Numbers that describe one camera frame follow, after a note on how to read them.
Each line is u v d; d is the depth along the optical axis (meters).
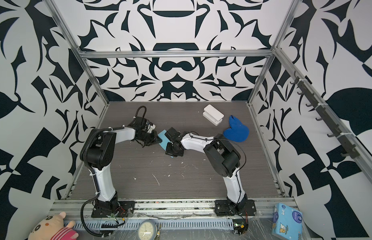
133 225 0.71
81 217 0.68
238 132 1.06
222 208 0.74
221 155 0.52
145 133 0.88
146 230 0.66
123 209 0.73
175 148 0.75
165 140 0.79
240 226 0.71
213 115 1.06
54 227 0.64
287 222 0.68
